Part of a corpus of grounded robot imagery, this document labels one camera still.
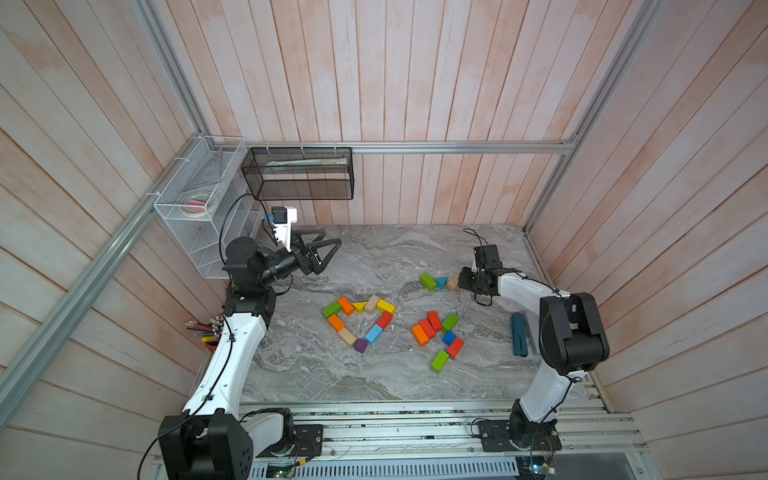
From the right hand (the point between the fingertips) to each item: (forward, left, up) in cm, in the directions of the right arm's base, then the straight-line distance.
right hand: (462, 277), depth 100 cm
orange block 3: (-20, +16, -3) cm, 26 cm away
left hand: (-14, +38, +33) cm, 52 cm away
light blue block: (-20, +29, -2) cm, 36 cm away
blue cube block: (-21, +6, -4) cm, 22 cm away
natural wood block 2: (-21, +38, -2) cm, 44 cm away
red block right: (-23, +5, -5) cm, 24 cm away
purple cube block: (-24, +34, -3) cm, 41 cm away
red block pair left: (-18, +13, -2) cm, 23 cm away
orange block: (-11, +39, -1) cm, 41 cm away
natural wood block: (-11, +31, -1) cm, 33 cm away
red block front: (-14, +27, -4) cm, 30 cm away
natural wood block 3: (-2, +3, -1) cm, 4 cm away
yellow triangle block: (-11, +35, -1) cm, 37 cm away
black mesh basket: (+30, +57, +21) cm, 68 cm away
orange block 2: (-17, +42, -2) cm, 45 cm away
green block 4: (-28, +10, -3) cm, 30 cm away
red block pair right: (-15, +11, -3) cm, 19 cm away
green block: (-12, +44, -2) cm, 45 cm away
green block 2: (-1, +11, -2) cm, 12 cm away
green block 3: (-15, +5, -3) cm, 17 cm away
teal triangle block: (0, +7, -2) cm, 7 cm away
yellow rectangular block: (-11, +27, -2) cm, 29 cm away
